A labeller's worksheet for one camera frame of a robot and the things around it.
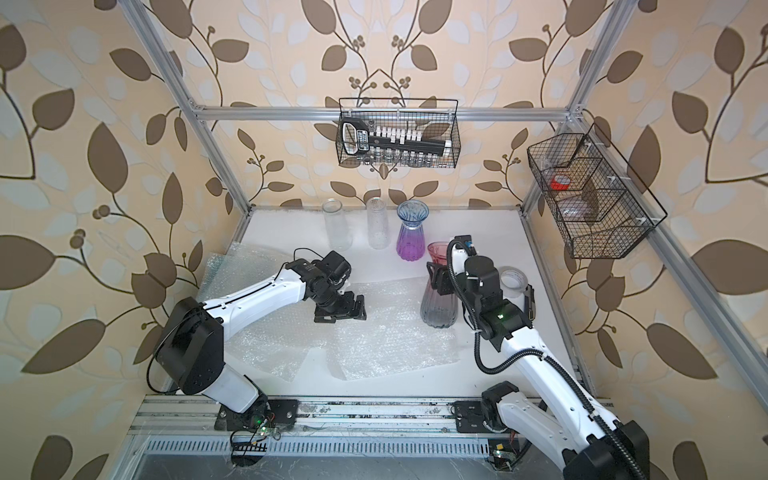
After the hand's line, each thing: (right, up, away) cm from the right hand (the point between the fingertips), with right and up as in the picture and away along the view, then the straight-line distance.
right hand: (439, 262), depth 77 cm
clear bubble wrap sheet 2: (-61, -2, +18) cm, 64 cm away
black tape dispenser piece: (+32, -11, +18) cm, 38 cm away
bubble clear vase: (-17, +11, +22) cm, 30 cm away
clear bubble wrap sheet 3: (-44, -23, +7) cm, 51 cm away
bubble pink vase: (-1, -12, -4) cm, 12 cm away
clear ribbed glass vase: (-32, +7, +30) cm, 44 cm away
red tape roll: (+34, +22, +3) cm, 40 cm away
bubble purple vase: (-7, +6, +20) cm, 22 cm away
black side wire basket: (+45, +16, +4) cm, 48 cm away
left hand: (-24, -15, +5) cm, 29 cm away
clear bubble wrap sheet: (-13, -24, +9) cm, 28 cm away
